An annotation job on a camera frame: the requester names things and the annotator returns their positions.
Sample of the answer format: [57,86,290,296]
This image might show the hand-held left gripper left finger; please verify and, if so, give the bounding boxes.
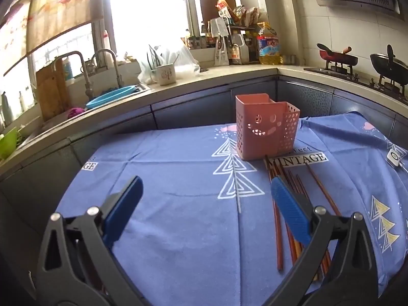
[36,175,144,306]

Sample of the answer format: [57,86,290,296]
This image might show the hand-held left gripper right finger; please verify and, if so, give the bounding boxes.
[271,176,378,306]

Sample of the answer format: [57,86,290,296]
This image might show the set of brown chopsticks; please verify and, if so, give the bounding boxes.
[264,155,341,284]

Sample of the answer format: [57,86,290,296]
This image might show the pink plastic utensil holder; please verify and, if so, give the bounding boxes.
[235,93,301,161]

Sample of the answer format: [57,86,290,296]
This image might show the blue printed tablecloth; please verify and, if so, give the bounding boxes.
[56,111,408,306]

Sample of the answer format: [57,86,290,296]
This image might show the magenta cloth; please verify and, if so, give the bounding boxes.
[65,107,86,119]

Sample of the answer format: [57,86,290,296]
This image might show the blue plastic basin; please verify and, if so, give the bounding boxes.
[85,85,136,109]

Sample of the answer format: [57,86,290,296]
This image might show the small white square device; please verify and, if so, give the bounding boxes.
[386,149,403,168]

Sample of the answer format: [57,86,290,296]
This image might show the green plastic bowl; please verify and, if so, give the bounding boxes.
[0,127,20,160]

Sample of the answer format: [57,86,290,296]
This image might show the wooden cutting board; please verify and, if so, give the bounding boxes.
[35,60,72,122]

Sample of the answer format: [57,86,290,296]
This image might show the steel kitchen faucet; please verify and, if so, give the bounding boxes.
[91,48,124,89]
[54,50,94,101]

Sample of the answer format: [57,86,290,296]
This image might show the white printed mug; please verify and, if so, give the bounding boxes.
[150,64,177,86]

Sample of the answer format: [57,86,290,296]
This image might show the black gas stove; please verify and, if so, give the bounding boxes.
[303,60,408,104]

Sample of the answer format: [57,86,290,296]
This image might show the teal dish soap bottle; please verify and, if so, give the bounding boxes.
[63,57,74,80]

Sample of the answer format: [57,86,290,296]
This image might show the green onion stalks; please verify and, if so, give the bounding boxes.
[147,45,163,67]

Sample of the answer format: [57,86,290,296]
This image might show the clear plastic bag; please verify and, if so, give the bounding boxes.
[138,45,201,85]

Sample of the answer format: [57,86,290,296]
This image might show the red frying pan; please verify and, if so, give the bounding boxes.
[316,43,359,66]

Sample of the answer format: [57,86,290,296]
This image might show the yellow cooking oil bottle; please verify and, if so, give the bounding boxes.
[256,22,284,65]

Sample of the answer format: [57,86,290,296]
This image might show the black wok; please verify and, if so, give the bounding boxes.
[370,45,408,85]

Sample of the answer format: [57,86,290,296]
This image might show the row of seasoning jars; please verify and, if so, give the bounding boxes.
[185,36,217,50]

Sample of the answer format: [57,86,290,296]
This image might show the black kitchen rack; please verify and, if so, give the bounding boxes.
[228,24,259,62]

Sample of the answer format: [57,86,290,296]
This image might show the pile of food packets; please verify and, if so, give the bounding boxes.
[229,5,268,26]

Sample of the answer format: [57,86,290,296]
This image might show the printed roller blind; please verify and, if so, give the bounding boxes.
[0,0,110,77]

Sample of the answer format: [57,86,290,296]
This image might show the red yellow snack bag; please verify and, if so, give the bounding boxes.
[216,0,232,18]

